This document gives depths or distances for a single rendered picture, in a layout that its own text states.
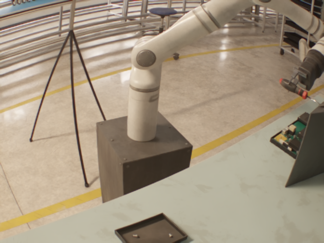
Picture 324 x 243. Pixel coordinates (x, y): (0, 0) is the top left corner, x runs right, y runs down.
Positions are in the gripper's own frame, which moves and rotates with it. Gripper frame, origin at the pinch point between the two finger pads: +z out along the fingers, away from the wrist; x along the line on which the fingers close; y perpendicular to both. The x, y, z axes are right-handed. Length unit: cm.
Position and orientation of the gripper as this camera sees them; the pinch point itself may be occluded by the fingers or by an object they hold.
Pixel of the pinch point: (288, 87)
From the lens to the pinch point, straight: 85.4
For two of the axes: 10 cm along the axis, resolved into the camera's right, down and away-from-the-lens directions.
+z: -7.1, 6.2, -3.4
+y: 6.7, 4.4, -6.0
